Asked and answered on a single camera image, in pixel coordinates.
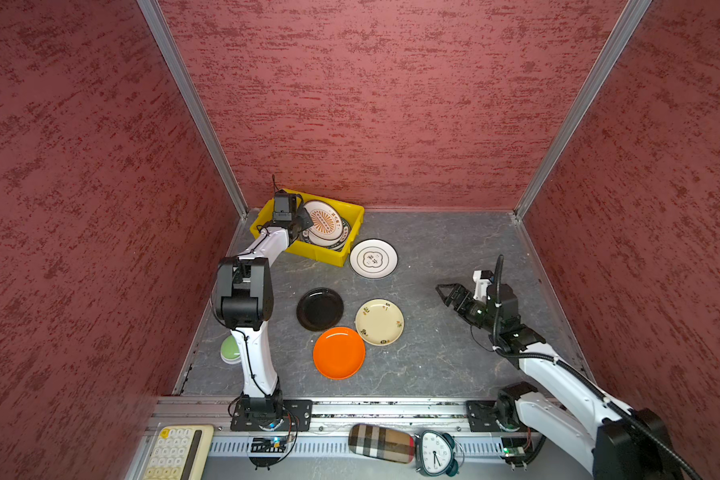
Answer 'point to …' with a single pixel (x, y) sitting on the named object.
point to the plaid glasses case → (382, 443)
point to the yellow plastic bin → (355, 213)
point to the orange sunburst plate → (327, 222)
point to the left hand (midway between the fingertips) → (306, 221)
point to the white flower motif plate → (373, 258)
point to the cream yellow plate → (379, 321)
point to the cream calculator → (181, 452)
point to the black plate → (320, 309)
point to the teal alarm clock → (434, 454)
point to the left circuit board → (268, 445)
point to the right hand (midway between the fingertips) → (439, 299)
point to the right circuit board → (513, 446)
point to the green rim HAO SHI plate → (331, 244)
